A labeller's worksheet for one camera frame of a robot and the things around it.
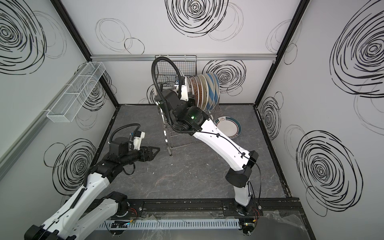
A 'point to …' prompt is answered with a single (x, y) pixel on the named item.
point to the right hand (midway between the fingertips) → (186, 93)
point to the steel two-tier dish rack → (172, 137)
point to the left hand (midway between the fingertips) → (155, 149)
